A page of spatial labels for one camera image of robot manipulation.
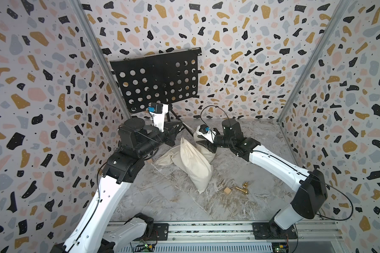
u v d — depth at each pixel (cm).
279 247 72
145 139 37
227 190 85
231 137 60
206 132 63
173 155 92
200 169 82
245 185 88
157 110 48
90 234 36
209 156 92
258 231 74
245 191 85
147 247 71
